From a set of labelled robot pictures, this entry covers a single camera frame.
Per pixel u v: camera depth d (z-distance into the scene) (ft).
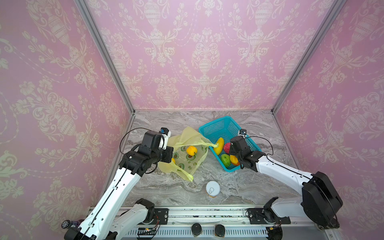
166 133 2.09
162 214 2.46
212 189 2.55
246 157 2.10
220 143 3.17
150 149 1.71
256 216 2.40
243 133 2.47
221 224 2.39
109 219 1.26
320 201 1.34
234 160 2.62
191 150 3.03
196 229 2.08
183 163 3.02
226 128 3.56
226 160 2.85
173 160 2.94
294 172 1.58
